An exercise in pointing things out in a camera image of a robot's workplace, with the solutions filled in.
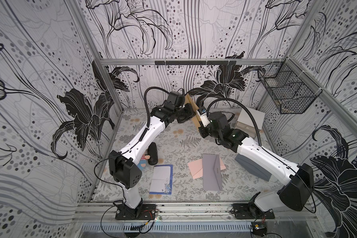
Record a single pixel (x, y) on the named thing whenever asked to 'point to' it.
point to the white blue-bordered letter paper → (161, 180)
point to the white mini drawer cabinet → (245, 124)
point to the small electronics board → (259, 228)
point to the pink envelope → (196, 168)
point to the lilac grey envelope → (212, 177)
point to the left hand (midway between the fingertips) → (196, 115)
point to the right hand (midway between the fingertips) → (201, 120)
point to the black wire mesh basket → (292, 89)
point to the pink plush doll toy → (142, 163)
